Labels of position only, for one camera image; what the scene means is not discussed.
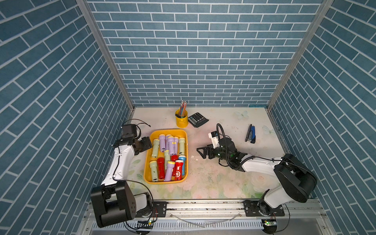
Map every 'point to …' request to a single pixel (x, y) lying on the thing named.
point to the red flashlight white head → (178, 170)
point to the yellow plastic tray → (164, 176)
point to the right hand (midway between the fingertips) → (203, 148)
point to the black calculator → (197, 120)
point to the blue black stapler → (251, 134)
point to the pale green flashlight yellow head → (181, 146)
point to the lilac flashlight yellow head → (162, 137)
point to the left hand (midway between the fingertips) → (149, 144)
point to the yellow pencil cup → (181, 122)
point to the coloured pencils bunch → (183, 106)
